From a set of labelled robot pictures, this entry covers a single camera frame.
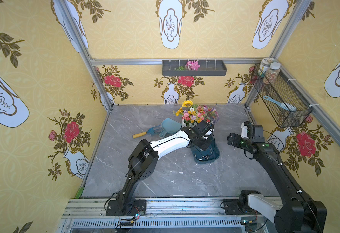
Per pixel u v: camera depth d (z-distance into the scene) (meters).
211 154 0.92
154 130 1.07
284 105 0.69
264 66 0.86
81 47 0.84
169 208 0.75
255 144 0.58
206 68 0.92
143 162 0.50
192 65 0.88
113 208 0.73
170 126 1.06
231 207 0.73
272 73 0.80
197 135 0.64
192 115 0.92
